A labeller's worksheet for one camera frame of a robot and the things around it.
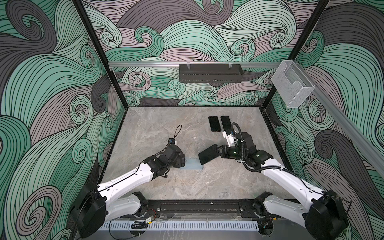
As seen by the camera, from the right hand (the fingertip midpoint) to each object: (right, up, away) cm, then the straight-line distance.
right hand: (214, 150), depth 78 cm
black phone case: (+6, +13, +32) cm, 35 cm away
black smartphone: (-2, -3, +3) cm, 5 cm away
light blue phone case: (-12, -10, +12) cm, 20 cm away
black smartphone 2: (+14, +15, +32) cm, 38 cm away
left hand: (-19, -4, +4) cm, 20 cm away
